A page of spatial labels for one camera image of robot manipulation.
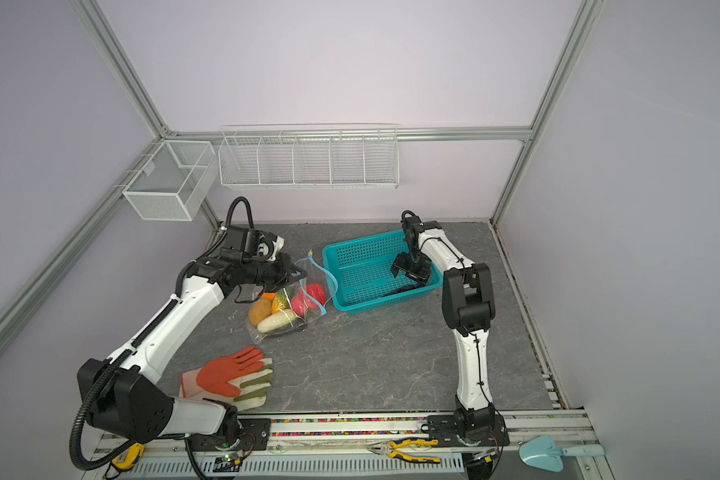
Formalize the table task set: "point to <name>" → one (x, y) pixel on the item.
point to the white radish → (276, 321)
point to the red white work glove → (242, 379)
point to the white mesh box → (170, 183)
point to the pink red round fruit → (303, 303)
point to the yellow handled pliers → (390, 446)
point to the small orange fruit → (269, 295)
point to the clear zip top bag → (316, 272)
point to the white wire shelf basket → (359, 156)
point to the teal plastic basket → (359, 278)
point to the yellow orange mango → (259, 310)
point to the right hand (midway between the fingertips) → (405, 280)
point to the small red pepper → (317, 291)
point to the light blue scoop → (542, 452)
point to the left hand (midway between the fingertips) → (307, 276)
